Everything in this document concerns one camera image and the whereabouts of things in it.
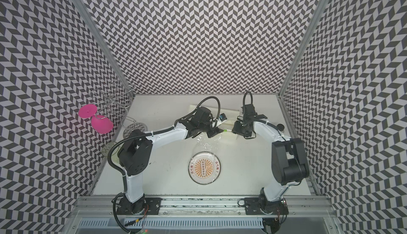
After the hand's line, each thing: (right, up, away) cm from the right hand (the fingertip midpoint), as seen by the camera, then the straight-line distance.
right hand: (236, 133), depth 91 cm
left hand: (-10, +4, -2) cm, 11 cm away
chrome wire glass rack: (-81, +23, +18) cm, 86 cm away
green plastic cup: (-78, -9, +2) cm, 78 cm away
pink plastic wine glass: (-71, +7, -11) cm, 73 cm away
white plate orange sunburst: (-19, -17, -7) cm, 26 cm away
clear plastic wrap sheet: (-20, -5, 0) cm, 20 cm away
